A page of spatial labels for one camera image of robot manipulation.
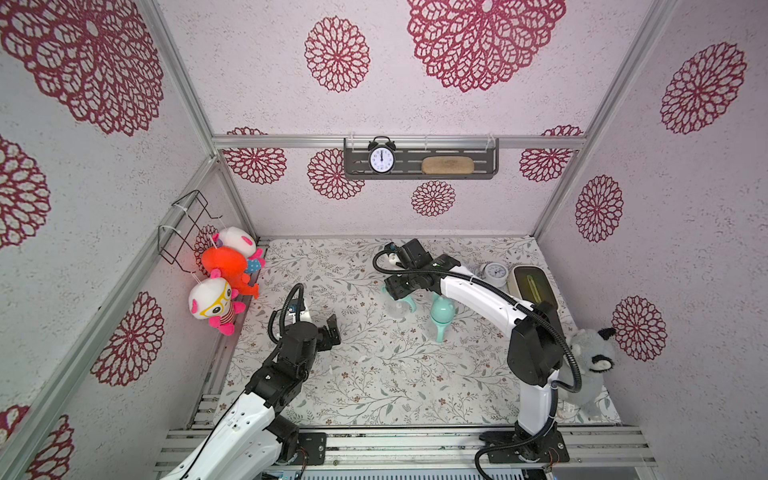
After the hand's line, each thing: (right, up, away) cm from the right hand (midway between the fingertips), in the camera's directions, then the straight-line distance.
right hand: (395, 278), depth 89 cm
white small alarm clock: (+36, +1, +17) cm, 40 cm away
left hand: (-21, -11, -9) cm, 25 cm away
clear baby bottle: (+1, -11, +11) cm, 16 cm away
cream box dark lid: (+47, -3, +11) cm, 48 cm away
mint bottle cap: (+12, -6, -8) cm, 16 cm away
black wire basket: (-56, +10, -13) cm, 59 cm away
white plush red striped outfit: (-49, -5, -9) cm, 50 cm away
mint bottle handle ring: (+4, -6, 0) cm, 8 cm away
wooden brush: (+16, +34, +1) cm, 37 cm away
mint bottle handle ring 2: (+12, -11, -8) cm, 18 cm away
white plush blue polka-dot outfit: (-49, +12, +5) cm, 51 cm away
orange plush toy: (-49, +4, -2) cm, 49 cm away
